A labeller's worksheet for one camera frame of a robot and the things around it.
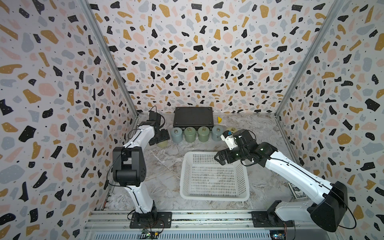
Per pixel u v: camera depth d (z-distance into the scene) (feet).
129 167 1.60
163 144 3.17
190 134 3.29
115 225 2.41
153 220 2.19
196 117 3.92
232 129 3.29
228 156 2.17
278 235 2.33
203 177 2.88
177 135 3.27
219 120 3.84
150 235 2.31
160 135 2.64
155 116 2.55
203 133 3.32
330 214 1.26
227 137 2.26
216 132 3.28
